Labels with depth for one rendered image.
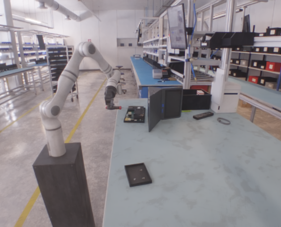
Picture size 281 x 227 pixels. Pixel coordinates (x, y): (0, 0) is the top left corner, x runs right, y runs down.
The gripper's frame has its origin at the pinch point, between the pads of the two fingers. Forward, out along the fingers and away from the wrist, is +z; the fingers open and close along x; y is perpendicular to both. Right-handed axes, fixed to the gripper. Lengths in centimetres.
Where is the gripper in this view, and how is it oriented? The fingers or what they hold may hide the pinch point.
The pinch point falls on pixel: (111, 108)
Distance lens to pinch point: 110.4
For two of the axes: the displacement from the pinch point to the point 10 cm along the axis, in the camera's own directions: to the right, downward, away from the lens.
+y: -10.0, 0.0, 0.1
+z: -0.1, 7.3, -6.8
